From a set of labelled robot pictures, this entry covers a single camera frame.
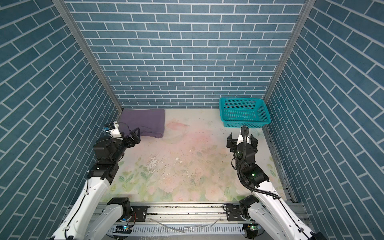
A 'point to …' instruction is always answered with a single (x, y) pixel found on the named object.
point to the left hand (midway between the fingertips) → (136, 130)
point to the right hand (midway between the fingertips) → (243, 135)
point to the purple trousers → (150, 121)
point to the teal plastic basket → (236, 112)
